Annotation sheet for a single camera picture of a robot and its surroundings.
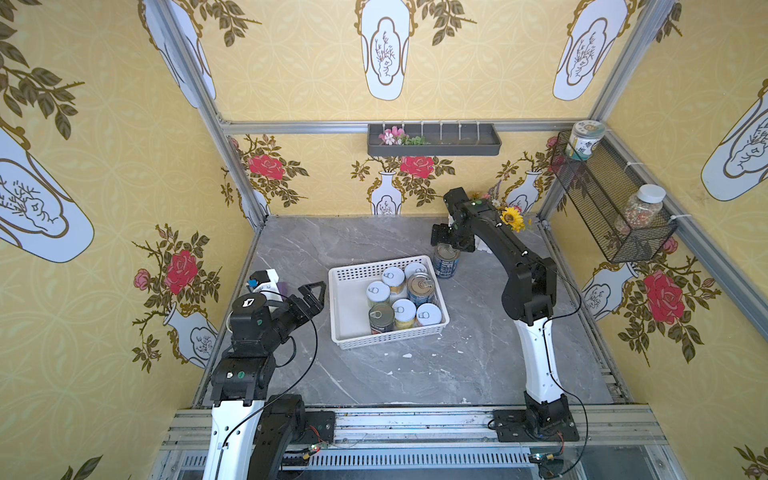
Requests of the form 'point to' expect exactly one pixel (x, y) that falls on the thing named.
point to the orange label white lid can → (395, 279)
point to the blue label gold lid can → (420, 287)
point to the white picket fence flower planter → (512, 216)
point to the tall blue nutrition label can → (445, 258)
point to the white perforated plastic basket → (349, 307)
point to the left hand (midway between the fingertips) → (302, 291)
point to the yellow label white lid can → (404, 313)
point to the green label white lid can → (377, 293)
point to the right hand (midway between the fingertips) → (453, 240)
